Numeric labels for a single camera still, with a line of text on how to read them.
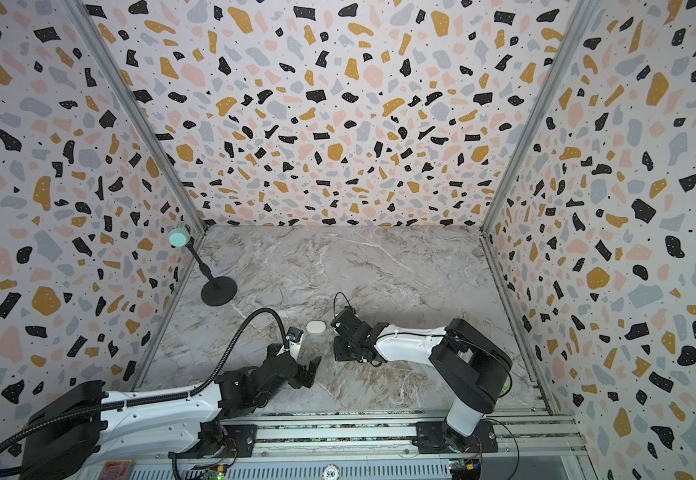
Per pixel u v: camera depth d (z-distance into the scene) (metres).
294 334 0.72
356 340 0.68
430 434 0.75
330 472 0.70
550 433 0.78
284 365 0.69
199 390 0.53
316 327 0.92
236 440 0.73
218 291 1.00
